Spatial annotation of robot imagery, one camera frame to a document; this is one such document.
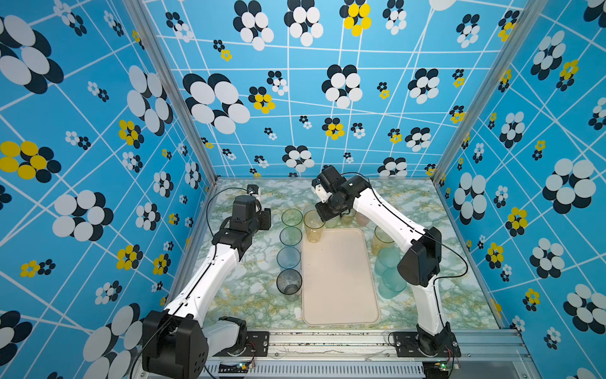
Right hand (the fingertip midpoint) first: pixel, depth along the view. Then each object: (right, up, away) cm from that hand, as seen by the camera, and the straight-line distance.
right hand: (325, 212), depth 87 cm
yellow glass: (-4, -5, -5) cm, 8 cm away
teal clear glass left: (-13, -9, +4) cm, 17 cm away
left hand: (-22, +2, -4) cm, 23 cm away
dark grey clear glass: (-13, -25, -5) cm, 29 cm away
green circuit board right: (+34, -46, -17) cm, 60 cm away
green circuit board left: (-29, -47, -15) cm, 58 cm away
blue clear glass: (-14, -18, +3) cm, 23 cm away
